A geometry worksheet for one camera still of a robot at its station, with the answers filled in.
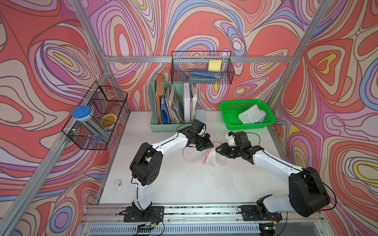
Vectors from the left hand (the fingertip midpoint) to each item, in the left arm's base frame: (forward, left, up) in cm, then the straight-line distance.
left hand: (216, 145), depth 85 cm
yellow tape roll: (+2, +55, +20) cm, 59 cm away
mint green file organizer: (+20, +40, -7) cm, 45 cm away
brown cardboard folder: (+23, +34, +20) cm, 46 cm away
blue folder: (+23, +32, -1) cm, 40 cm away
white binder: (+26, +17, +11) cm, 33 cm away
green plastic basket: (+35, -16, -5) cm, 39 cm away
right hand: (-3, -1, -5) cm, 6 cm away
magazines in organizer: (+25, +26, +10) cm, 37 cm away
